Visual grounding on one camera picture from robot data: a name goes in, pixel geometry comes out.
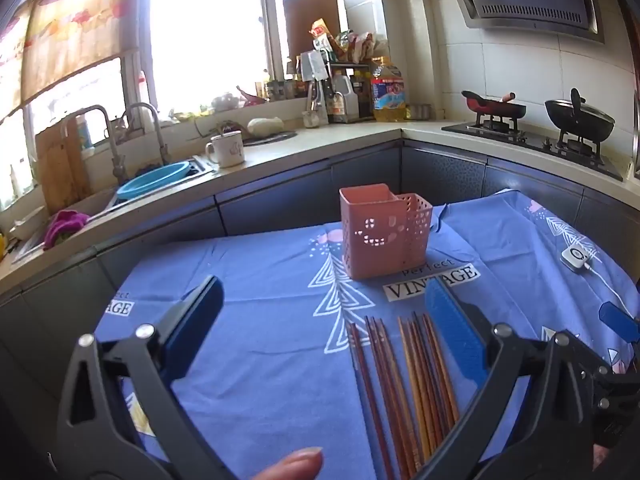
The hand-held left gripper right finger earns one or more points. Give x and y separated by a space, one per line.
452 330

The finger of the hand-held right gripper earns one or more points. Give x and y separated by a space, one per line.
620 390
617 322

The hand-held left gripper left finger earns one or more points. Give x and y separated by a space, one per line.
195 320

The bunch of wooden chopsticks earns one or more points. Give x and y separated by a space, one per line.
387 385

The pink utensil holder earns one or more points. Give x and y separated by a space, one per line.
370 255

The person's left hand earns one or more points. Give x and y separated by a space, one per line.
295 465

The small white device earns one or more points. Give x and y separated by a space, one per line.
575 257

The blue printed tablecloth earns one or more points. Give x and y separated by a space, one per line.
280 360

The blue plastic basin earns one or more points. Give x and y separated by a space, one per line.
150 182

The steel sink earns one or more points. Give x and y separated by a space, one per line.
97 205

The magenta cloth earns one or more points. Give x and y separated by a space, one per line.
65 227

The white mug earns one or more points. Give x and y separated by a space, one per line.
230 150

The steel faucet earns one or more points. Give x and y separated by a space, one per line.
159 135
111 135

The black gas stove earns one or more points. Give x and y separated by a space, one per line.
525 142

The wooden cutting board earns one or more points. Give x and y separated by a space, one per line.
60 170

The round dark mat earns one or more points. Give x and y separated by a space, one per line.
285 137

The white dough lump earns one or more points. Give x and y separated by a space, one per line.
265 126

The black wok with lid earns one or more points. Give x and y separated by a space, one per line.
580 117

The blue dish soap bottle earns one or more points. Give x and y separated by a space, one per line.
84 132

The white kitchen countertop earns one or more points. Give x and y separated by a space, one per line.
350 137

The small metal cups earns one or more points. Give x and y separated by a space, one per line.
420 111

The red frying pan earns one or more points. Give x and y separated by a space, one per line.
495 108

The small glass jar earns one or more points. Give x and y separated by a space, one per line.
311 120

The yellow cooking oil bottle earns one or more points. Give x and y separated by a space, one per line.
387 95

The row of seasoning jars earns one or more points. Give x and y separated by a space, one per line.
282 90

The dark sauce bottle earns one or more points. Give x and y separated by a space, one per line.
361 100

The white plastic jug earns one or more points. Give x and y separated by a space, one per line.
342 102

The steel cleaver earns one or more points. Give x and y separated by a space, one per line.
314 66

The black metal rack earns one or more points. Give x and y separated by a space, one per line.
350 64

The kitchen window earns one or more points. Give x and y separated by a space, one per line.
210 25

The plastic food bag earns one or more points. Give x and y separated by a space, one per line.
357 45

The printed window blind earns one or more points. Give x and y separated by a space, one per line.
70 35

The yellow snack packet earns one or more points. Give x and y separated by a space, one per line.
320 35

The brown board panel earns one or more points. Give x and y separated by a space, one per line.
310 15

